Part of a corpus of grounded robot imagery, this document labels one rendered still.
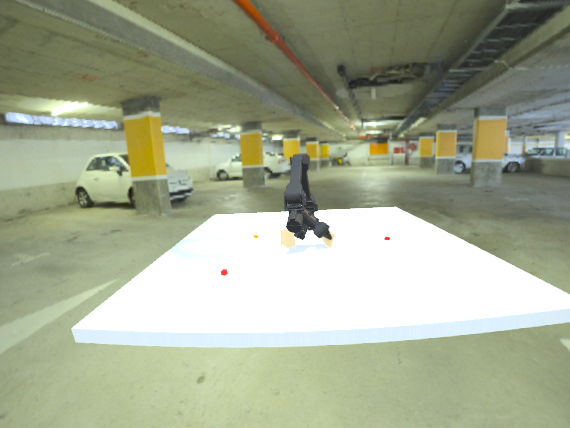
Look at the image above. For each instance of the light wooden triangular block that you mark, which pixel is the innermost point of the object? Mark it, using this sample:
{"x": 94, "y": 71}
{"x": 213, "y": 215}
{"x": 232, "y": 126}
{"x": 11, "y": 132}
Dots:
{"x": 287, "y": 238}
{"x": 327, "y": 241}

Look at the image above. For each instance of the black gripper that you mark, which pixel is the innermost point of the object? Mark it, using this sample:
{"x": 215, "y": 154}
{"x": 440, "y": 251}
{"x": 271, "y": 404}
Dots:
{"x": 320, "y": 229}

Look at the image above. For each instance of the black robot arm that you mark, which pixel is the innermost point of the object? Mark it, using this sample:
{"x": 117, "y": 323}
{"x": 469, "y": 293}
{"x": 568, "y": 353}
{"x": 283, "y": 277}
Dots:
{"x": 298, "y": 195}

